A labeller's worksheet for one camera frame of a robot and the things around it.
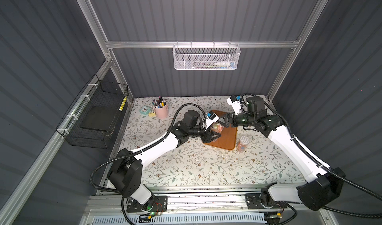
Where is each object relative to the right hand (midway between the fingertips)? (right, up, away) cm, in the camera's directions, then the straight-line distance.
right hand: (222, 118), depth 73 cm
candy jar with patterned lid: (-3, -5, +1) cm, 5 cm away
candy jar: (+14, -16, +13) cm, 25 cm away
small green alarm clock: (-51, +5, +38) cm, 64 cm away
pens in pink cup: (-39, +9, +28) cm, 48 cm away
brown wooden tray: (+8, -15, +23) cm, 29 cm away
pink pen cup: (-37, +3, +30) cm, 48 cm away
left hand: (-1, -8, +2) cm, 8 cm away
